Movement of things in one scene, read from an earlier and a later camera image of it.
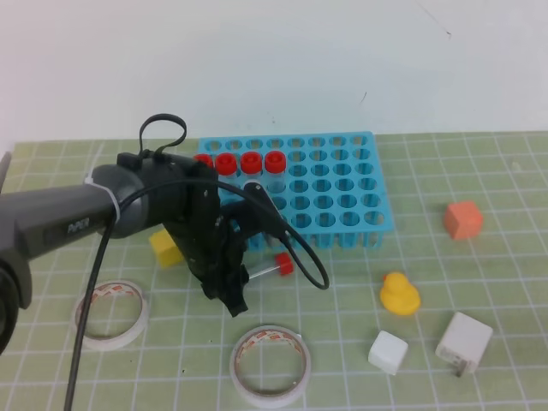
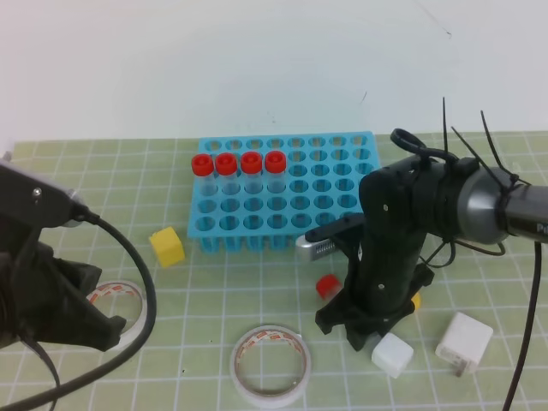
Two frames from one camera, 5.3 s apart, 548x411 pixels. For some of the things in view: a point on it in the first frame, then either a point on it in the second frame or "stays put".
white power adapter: x=464 y=343 stays put
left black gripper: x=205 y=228 to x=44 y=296
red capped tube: x=282 y=261 to x=328 y=286
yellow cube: x=168 y=253 stays put
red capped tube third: x=252 y=166 stays put
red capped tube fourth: x=275 y=164 stays put
